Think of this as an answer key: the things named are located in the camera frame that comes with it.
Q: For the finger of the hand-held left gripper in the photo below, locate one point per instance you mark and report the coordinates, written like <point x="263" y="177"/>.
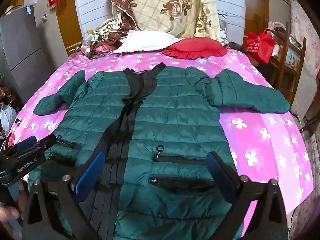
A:
<point x="25" y="143"/>
<point x="46" y="141"/>

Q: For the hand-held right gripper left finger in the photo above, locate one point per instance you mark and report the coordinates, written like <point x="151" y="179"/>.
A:
<point x="90" y="175"/>

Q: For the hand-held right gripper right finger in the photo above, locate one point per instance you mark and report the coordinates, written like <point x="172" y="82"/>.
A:
<point x="222" y="177"/>

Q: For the green puffer jacket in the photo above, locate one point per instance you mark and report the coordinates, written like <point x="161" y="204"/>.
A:
<point x="180" y="120"/>

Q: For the person's left hand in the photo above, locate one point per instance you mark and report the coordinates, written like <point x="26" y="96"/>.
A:
<point x="8" y="213"/>

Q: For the red packet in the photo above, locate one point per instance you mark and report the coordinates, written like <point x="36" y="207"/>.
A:
<point x="10" y="139"/>

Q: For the small black object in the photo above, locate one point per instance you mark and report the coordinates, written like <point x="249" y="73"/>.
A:
<point x="18" y="121"/>

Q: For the white plastic bag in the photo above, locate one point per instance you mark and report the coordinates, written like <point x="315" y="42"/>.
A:
<point x="7" y="120"/>

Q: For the pink floral bedsheet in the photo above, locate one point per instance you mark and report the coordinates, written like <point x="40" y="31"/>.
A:
<point x="262" y="142"/>

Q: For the grey refrigerator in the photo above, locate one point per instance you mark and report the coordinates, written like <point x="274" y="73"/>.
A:
<point x="20" y="55"/>

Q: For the shiny red wrapper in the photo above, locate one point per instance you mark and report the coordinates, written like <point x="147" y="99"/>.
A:
<point x="102" y="49"/>

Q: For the wooden door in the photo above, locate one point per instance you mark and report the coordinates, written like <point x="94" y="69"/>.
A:
<point x="70" y="27"/>

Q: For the red cloth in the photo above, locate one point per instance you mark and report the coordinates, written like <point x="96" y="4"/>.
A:
<point x="195" y="47"/>

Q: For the red shopping bag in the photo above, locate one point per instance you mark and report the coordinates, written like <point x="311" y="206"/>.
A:
<point x="258" y="45"/>

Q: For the wooden shelf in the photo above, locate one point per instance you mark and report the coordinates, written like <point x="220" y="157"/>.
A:
<point x="290" y="55"/>

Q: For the white pillow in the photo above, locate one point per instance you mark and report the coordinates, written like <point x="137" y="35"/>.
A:
<point x="145" y="41"/>

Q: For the white slatted headboard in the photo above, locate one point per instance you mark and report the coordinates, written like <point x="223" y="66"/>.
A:
<point x="95" y="7"/>

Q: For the brown patterned quilt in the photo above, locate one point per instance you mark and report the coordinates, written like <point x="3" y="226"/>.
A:
<point x="117" y="2"/>

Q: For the wooden wardrobe panel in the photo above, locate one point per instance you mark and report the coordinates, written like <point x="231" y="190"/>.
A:
<point x="255" y="7"/>

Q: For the cream floral quilt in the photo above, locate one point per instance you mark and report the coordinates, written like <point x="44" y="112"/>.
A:
<point x="172" y="5"/>

